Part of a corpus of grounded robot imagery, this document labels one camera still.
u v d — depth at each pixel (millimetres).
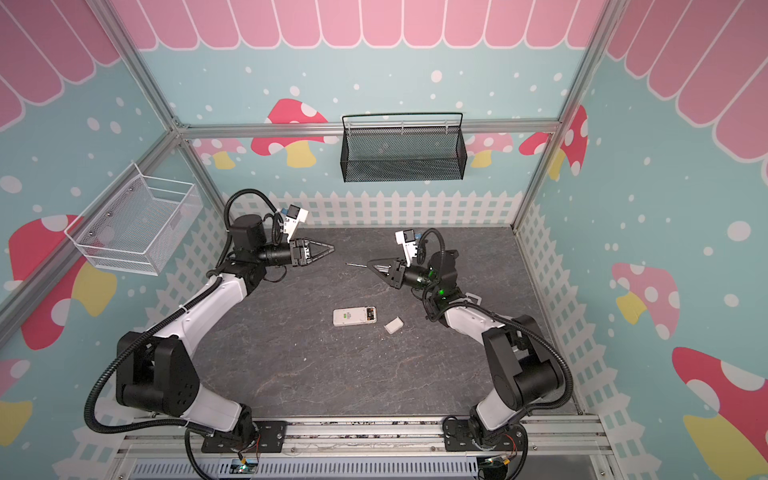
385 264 735
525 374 454
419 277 714
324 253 725
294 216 699
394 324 945
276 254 689
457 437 737
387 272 730
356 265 773
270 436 748
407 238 720
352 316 948
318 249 703
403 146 942
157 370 434
